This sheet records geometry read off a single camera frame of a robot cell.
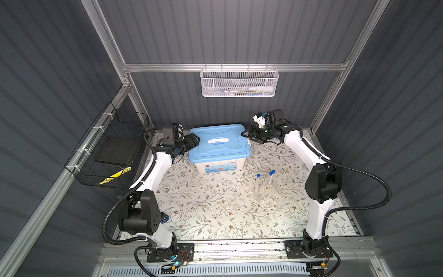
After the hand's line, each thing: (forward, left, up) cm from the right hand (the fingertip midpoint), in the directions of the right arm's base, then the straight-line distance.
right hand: (247, 136), depth 88 cm
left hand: (-3, +27, 0) cm, 27 cm away
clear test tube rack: (-19, -10, -20) cm, 29 cm away
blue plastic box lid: (0, +14, -4) cm, 15 cm away
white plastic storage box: (-9, +11, -15) cm, 21 cm away
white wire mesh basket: (+44, +3, +6) cm, 44 cm away
